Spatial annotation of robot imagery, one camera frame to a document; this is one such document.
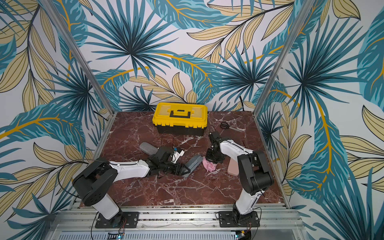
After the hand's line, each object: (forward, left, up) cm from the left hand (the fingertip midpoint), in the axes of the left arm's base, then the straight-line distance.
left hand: (186, 172), depth 84 cm
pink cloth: (+5, -14, -3) cm, 15 cm away
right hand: (+10, -14, -4) cm, 18 cm away
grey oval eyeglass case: (+15, +25, -1) cm, 29 cm away
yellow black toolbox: (+31, +5, +11) cm, 33 cm away
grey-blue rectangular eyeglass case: (+4, -3, +3) cm, 6 cm away
